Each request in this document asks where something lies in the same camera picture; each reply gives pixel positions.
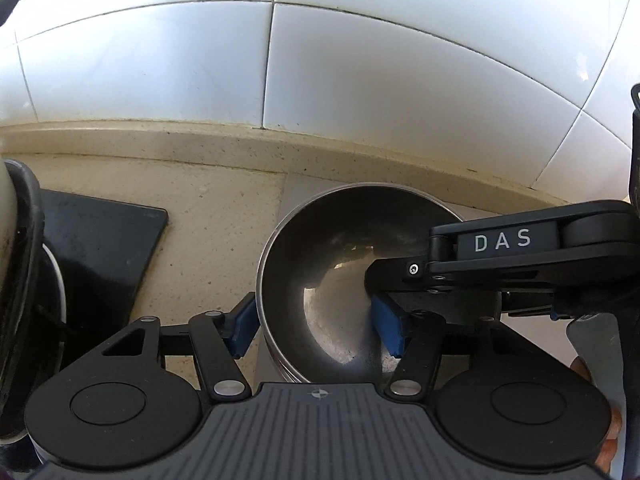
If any silver pressure cooker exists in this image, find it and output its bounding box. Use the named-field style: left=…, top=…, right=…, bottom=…
left=0, top=0, right=68, bottom=449

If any steel bowl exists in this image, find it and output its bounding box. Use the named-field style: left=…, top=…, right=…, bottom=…
left=256, top=183, right=462, bottom=384

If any person's right hand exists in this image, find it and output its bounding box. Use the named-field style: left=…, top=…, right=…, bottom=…
left=570, top=356, right=623, bottom=474

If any black glass gas stove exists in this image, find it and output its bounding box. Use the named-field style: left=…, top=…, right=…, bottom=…
left=41, top=190, right=168, bottom=365

